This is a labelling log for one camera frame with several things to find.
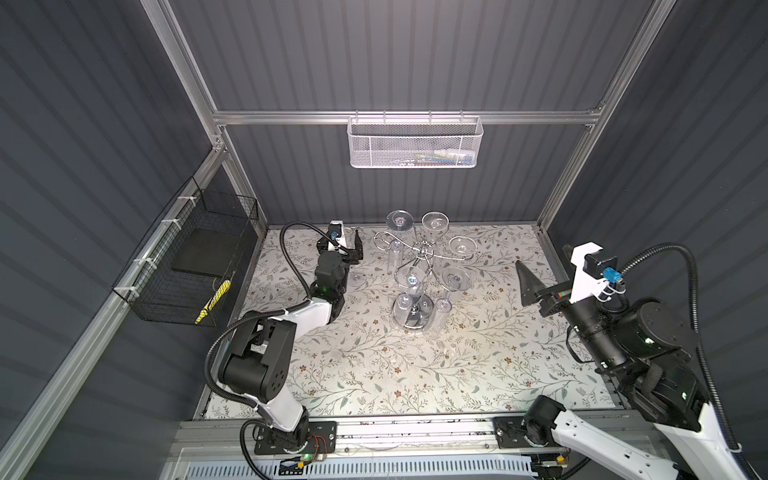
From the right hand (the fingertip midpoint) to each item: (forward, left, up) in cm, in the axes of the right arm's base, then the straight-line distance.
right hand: (549, 258), depth 52 cm
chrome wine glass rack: (+13, +22, -43) cm, 50 cm away
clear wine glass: (+22, +17, -13) cm, 31 cm away
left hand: (+27, +43, -20) cm, 55 cm away
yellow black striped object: (+2, +70, -17) cm, 72 cm away
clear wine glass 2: (+5, +14, -14) cm, 21 cm away
